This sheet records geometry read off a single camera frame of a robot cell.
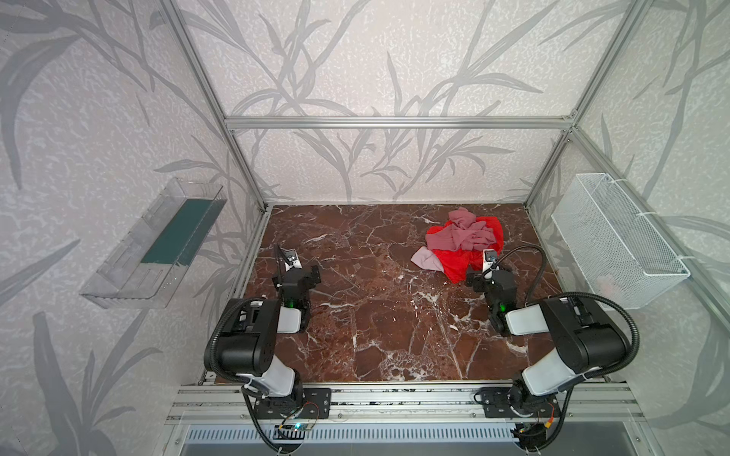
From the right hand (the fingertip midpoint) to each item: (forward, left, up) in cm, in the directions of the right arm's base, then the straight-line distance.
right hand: (486, 256), depth 95 cm
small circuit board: (-47, +55, -7) cm, 73 cm away
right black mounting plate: (-42, +2, -5) cm, 42 cm away
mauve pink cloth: (+9, +7, +2) cm, 12 cm away
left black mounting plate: (-42, +55, -5) cm, 69 cm away
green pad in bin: (-12, +81, +28) cm, 87 cm away
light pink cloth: (+3, +20, -6) cm, 21 cm away
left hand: (0, +63, +2) cm, 63 cm away
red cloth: (-2, +10, -2) cm, 10 cm away
